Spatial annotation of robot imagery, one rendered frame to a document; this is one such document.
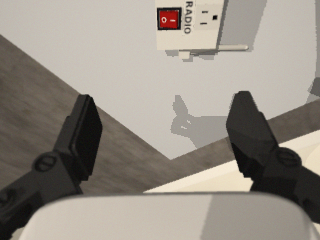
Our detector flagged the beige power strip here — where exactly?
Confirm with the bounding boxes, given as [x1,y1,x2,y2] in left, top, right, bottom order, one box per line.
[155,0,249,59]

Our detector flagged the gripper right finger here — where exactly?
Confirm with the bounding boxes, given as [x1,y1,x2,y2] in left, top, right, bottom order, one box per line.
[226,91,320,225]

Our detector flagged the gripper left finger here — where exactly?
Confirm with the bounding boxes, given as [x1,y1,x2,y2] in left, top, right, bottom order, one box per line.
[0,94,103,240]

